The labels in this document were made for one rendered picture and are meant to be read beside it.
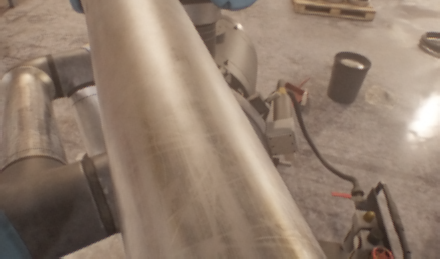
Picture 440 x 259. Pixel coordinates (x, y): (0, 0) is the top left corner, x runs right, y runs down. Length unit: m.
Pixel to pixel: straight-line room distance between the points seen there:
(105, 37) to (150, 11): 0.03
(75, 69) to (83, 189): 0.55
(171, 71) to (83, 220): 0.20
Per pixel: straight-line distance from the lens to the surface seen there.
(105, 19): 0.24
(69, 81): 0.84
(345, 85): 2.80
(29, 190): 0.34
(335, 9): 5.03
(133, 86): 0.17
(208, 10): 0.53
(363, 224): 1.39
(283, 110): 1.22
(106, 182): 0.33
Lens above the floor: 1.50
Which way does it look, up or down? 39 degrees down
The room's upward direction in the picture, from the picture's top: 4 degrees clockwise
